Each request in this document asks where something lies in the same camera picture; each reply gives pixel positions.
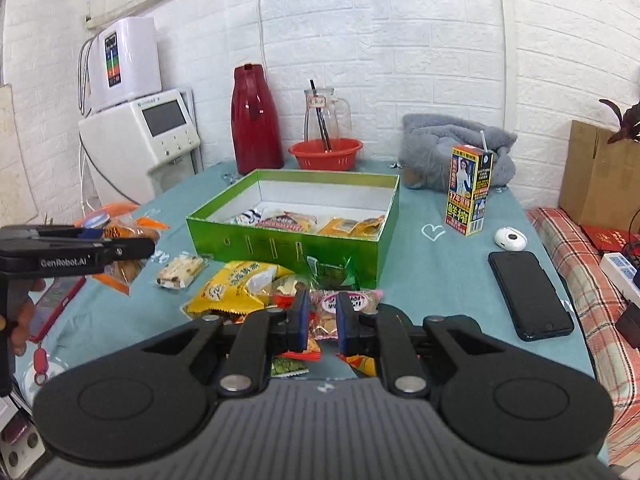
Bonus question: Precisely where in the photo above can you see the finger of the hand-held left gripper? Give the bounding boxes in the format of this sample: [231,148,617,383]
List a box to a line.
[97,237,157,266]
[0,225,115,242]

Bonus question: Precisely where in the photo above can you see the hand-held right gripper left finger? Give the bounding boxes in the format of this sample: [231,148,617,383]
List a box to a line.
[134,290,312,396]

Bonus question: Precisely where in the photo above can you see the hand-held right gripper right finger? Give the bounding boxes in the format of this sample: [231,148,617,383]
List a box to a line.
[335,291,507,396]

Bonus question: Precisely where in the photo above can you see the pink label clear snack packet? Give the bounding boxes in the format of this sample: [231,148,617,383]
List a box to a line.
[311,289,383,342]

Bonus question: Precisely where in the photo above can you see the orange-edged clear snack packet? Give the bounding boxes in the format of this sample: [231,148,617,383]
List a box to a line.
[102,212,171,296]

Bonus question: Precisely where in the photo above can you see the pile of snack packets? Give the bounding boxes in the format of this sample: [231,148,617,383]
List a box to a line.
[181,255,387,378]

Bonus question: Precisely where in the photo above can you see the green pea snack packet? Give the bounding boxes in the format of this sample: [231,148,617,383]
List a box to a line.
[271,354,309,377]

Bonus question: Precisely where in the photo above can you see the green cardboard box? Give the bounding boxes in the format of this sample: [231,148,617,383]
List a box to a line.
[186,169,401,291]

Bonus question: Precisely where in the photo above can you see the large yellow snack packet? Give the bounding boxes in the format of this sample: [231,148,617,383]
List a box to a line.
[181,260,296,317]

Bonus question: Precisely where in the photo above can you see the yellow pastry snack packet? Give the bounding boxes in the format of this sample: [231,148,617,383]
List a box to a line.
[317,217,353,237]
[350,215,387,238]

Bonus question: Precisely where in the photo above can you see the beige red-label snack packet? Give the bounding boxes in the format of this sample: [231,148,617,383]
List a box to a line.
[257,212,319,234]

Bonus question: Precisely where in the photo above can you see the person's left hand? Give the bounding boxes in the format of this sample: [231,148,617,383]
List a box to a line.
[10,280,48,357]

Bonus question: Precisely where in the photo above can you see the orange plastic stool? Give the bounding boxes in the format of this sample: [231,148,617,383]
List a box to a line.
[74,202,141,228]

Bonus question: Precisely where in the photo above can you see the clear biscuit snack packet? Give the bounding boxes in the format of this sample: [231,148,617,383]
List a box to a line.
[156,254,210,291]

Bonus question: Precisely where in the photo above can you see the red cased phone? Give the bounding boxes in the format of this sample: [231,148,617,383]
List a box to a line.
[29,276,87,343]

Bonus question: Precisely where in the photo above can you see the teal printed tablecloth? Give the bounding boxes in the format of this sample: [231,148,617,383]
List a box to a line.
[10,160,598,411]

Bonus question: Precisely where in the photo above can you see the white machine with screen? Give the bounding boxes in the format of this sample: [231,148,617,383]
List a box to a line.
[78,88,203,206]

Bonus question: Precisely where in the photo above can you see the red key tag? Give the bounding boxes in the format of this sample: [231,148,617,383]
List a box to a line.
[32,342,52,383]

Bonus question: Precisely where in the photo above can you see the red plastic basin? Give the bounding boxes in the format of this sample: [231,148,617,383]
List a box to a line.
[288,138,364,171]

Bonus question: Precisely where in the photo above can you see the red thermos jug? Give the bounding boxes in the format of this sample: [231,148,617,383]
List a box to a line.
[231,63,287,176]

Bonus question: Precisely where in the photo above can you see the yellow juice carton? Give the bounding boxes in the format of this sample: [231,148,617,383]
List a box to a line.
[444,130,494,237]

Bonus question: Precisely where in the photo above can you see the white round device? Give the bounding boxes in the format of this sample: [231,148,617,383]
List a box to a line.
[494,226,527,251]

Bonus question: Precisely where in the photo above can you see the white water purifier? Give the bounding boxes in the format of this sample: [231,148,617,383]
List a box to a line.
[87,16,162,111]

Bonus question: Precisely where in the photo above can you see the black smartphone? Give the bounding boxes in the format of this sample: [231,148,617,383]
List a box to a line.
[487,250,575,342]

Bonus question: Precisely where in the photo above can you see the grey fluffy cloth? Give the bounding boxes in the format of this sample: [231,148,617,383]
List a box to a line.
[398,113,518,191]

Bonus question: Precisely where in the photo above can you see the glass pitcher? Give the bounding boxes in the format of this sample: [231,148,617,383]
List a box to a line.
[303,87,352,153]

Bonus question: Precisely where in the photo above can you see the black straw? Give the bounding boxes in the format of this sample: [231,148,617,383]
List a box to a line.
[309,79,332,152]

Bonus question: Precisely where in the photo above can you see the plaid blanket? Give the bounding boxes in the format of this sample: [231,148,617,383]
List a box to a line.
[525,206,640,466]

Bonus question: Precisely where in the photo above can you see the red booklet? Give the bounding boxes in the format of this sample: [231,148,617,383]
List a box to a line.
[580,224,640,253]

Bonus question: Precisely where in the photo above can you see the white power strip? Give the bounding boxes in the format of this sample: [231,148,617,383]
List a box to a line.
[600,252,640,303]

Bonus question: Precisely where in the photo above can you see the black charger adapter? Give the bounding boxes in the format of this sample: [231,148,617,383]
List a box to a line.
[615,302,640,348]

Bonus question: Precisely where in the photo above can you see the brown cardboard box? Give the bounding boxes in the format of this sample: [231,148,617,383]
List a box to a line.
[559,120,640,228]

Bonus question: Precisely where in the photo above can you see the dark red plant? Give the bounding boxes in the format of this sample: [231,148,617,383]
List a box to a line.
[599,99,640,146]

